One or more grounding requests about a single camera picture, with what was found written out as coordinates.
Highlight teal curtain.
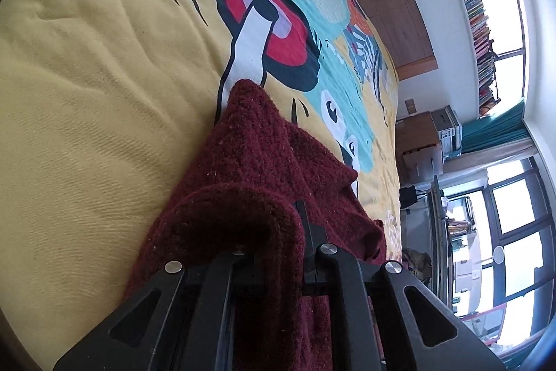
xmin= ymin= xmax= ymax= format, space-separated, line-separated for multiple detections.
xmin=461 ymin=100 xmax=531 ymax=153

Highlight row of books on shelf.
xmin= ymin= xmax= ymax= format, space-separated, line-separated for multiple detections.
xmin=463 ymin=0 xmax=499 ymax=117

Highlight yellow printed bed cover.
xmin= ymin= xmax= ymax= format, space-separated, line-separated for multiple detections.
xmin=1 ymin=0 xmax=401 ymax=370

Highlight beige clothes on chair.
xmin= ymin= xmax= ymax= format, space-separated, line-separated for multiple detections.
xmin=401 ymin=249 xmax=433 ymax=285

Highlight long desk by window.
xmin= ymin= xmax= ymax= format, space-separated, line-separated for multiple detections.
xmin=427 ymin=175 xmax=453 ymax=310

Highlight white printer on chest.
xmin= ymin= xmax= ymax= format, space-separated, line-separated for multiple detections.
xmin=431 ymin=105 xmax=463 ymax=161

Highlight dark red knit sweater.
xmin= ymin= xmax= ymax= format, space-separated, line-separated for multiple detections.
xmin=126 ymin=80 xmax=386 ymax=370

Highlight wooden drawer chest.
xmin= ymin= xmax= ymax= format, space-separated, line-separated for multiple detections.
xmin=395 ymin=112 xmax=443 ymax=186

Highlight black bag by desk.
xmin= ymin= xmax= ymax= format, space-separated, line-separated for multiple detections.
xmin=399 ymin=185 xmax=418 ymax=210

